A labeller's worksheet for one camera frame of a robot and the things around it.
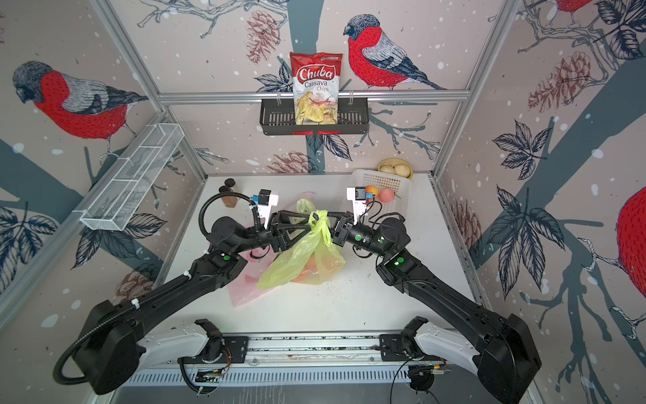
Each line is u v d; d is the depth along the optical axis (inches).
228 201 42.1
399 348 29.0
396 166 47.4
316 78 33.5
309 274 29.9
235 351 28.8
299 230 23.2
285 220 25.3
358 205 23.2
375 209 22.9
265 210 22.9
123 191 29.3
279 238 22.7
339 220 23.2
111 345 15.4
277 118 37.3
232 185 41.6
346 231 22.1
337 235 22.5
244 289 32.1
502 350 15.1
